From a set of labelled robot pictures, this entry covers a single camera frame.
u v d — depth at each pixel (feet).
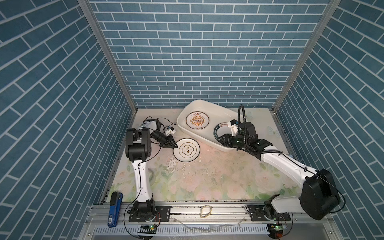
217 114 3.73
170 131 3.23
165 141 2.99
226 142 2.38
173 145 3.17
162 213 2.42
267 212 2.17
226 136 2.46
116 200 2.46
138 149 1.99
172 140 3.09
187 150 3.16
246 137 2.09
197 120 3.67
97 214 2.42
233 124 2.49
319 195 1.37
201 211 2.50
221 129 3.43
